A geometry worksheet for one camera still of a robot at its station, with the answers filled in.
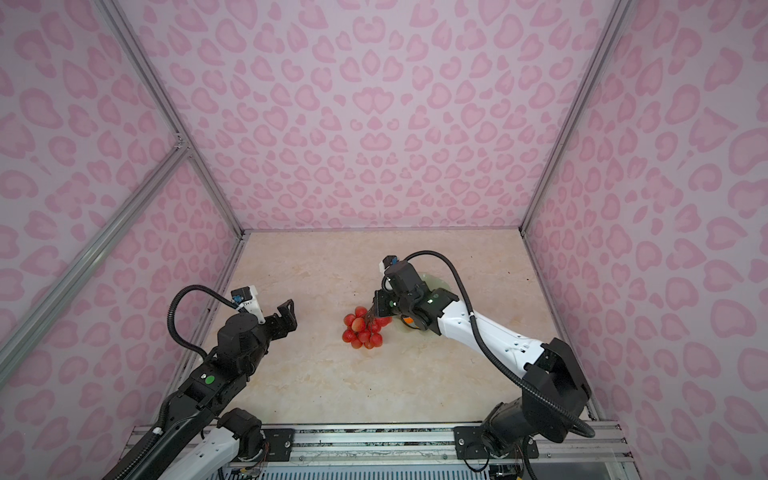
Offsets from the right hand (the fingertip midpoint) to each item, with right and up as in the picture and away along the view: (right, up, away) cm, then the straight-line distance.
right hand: (374, 298), depth 79 cm
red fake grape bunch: (-3, -9, +3) cm, 10 cm away
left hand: (-24, 0, -4) cm, 24 cm away
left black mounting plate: (-23, -35, -6) cm, 42 cm away
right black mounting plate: (+23, -35, -7) cm, 42 cm away
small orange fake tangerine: (+9, -3, -11) cm, 15 cm away
